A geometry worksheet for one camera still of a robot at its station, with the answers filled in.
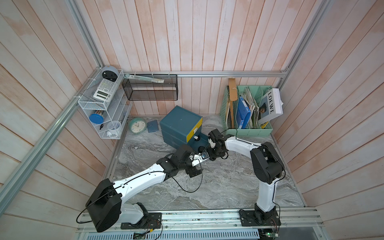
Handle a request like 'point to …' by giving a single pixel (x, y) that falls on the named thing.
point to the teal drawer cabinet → (181, 127)
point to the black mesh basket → (151, 87)
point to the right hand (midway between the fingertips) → (211, 154)
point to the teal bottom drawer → (198, 142)
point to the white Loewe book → (271, 105)
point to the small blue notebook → (152, 126)
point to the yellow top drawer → (192, 133)
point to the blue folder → (243, 114)
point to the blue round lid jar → (97, 118)
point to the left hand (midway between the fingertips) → (196, 161)
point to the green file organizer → (252, 94)
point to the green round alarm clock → (137, 125)
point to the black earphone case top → (197, 138)
